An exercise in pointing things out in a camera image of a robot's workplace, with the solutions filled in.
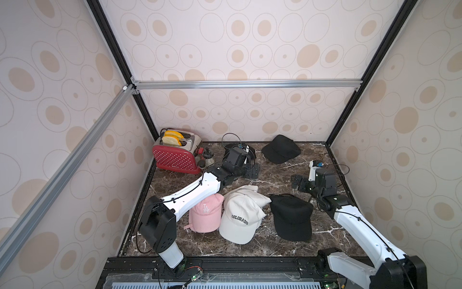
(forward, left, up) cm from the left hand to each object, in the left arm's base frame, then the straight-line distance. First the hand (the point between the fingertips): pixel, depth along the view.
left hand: (255, 165), depth 81 cm
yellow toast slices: (+19, +43, -2) cm, 47 cm away
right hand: (-3, -21, -6) cm, 22 cm away
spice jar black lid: (+13, +28, -15) cm, 34 cm away
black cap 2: (+29, -20, -20) cm, 41 cm away
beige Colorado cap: (-22, +7, -20) cm, 31 cm away
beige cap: (-13, +5, -11) cm, 17 cm away
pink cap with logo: (-18, +23, -17) cm, 33 cm away
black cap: (-16, -18, -18) cm, 31 cm away
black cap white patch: (+25, -1, -20) cm, 33 cm away
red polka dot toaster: (+13, +39, -5) cm, 41 cm away
